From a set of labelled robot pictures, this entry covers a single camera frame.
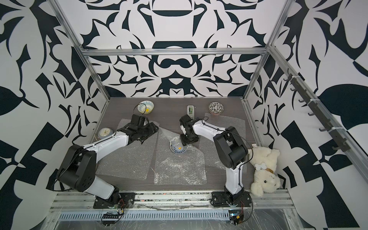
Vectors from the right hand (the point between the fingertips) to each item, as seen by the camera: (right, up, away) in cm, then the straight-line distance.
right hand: (186, 140), depth 94 cm
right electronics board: (+24, -33, -23) cm, 47 cm away
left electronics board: (-38, -35, -22) cm, 56 cm away
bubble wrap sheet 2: (+1, -15, -10) cm, 18 cm away
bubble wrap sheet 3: (+16, -10, -7) cm, 20 cm away
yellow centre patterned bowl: (-28, +23, +17) cm, 40 cm away
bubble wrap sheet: (-32, -11, -7) cm, 35 cm away
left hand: (-19, +9, -3) cm, 21 cm away
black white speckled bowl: (+23, +21, +17) cm, 36 cm away
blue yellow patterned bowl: (-6, -3, -5) cm, 8 cm away
